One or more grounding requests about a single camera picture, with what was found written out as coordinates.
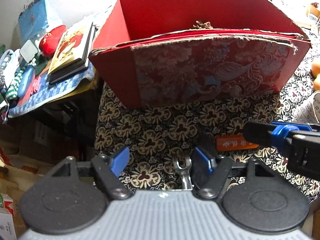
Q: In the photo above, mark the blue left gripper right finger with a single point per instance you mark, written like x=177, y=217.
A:
x=204, y=163

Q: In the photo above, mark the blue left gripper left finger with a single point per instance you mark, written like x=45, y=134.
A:
x=119, y=160

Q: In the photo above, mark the silver pliers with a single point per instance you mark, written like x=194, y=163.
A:
x=183, y=172

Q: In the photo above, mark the orange lighter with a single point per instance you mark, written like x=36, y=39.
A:
x=233, y=143

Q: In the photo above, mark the floral patterned tablecloth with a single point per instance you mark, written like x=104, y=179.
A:
x=154, y=135

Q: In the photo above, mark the orange gourd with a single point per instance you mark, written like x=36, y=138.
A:
x=315, y=70

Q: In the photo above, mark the blue checkered cloth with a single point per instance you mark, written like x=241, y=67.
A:
x=48, y=93

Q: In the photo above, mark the yellow illustrated book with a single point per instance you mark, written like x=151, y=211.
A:
x=72, y=48

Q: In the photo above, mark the red cardboard box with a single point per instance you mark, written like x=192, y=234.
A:
x=149, y=54

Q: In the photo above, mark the blue glasses case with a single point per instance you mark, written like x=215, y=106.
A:
x=25, y=81

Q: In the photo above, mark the green striped cloth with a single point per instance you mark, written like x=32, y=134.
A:
x=11, y=93

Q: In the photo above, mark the brown pine cone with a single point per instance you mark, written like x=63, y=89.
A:
x=202, y=25

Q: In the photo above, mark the red plush cushion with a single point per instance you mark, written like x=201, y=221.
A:
x=50, y=41

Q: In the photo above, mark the grey square device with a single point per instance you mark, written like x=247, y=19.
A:
x=28, y=51

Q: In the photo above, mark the blue plastic packet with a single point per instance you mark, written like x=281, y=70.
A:
x=33, y=20

